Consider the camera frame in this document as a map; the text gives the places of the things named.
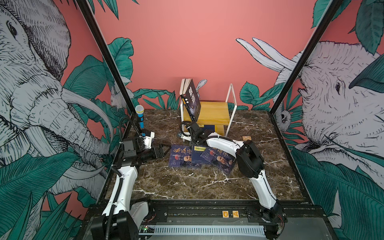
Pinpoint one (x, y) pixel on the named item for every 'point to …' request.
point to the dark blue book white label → (211, 127)
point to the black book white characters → (198, 104)
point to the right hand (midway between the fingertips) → (190, 132)
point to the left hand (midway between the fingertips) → (165, 146)
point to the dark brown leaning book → (188, 95)
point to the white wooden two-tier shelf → (184, 118)
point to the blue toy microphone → (139, 109)
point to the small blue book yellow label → (196, 151)
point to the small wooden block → (246, 138)
